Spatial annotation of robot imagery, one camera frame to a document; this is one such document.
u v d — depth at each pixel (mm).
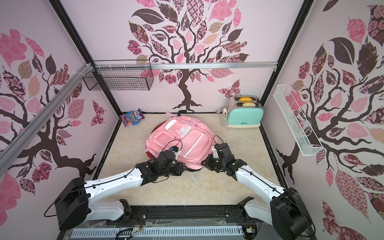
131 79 1219
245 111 981
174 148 739
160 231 697
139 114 1177
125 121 1136
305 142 726
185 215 756
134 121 1133
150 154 863
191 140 923
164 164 617
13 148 507
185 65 928
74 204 396
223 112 1175
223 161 636
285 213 402
